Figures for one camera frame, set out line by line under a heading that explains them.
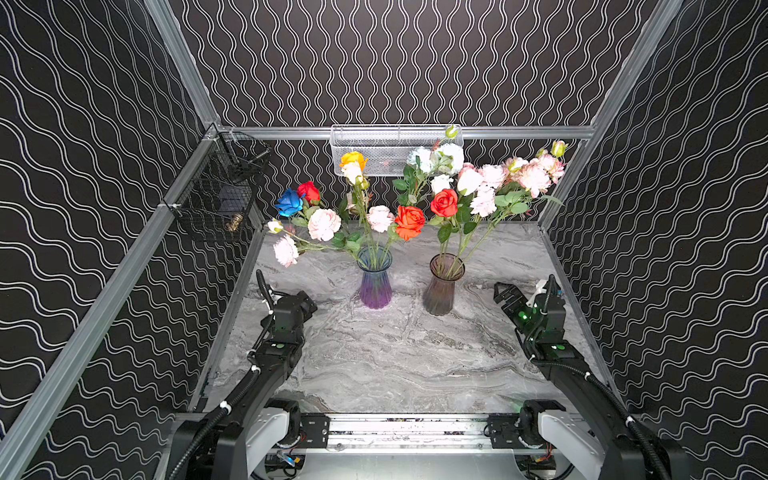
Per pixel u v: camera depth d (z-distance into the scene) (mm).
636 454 412
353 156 777
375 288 895
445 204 637
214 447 402
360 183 717
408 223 724
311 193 704
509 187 733
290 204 647
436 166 706
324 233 653
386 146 1004
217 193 920
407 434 750
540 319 629
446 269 854
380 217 768
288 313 646
